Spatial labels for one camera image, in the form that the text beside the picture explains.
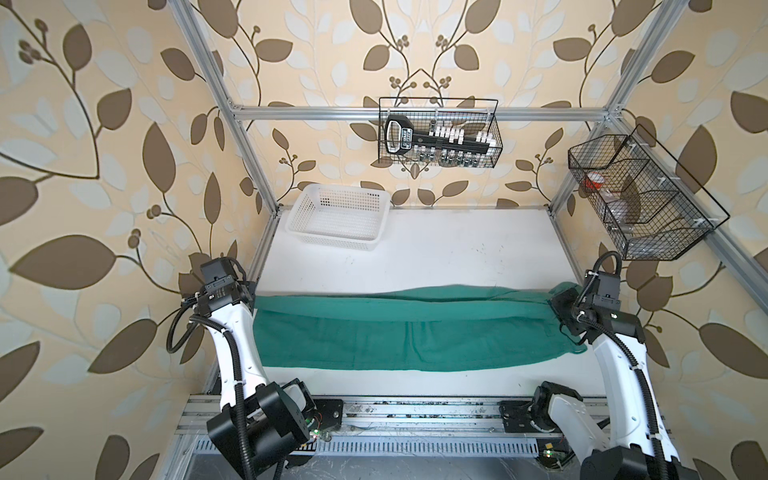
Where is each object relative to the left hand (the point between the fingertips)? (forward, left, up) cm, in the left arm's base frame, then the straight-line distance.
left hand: (245, 292), depth 77 cm
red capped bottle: (+29, -93, +16) cm, 99 cm away
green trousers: (0, -60, -18) cm, 62 cm away
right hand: (0, -82, -3) cm, 82 cm away
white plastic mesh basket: (+44, -16, -18) cm, 51 cm away
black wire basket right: (+17, -102, +17) cm, 105 cm away
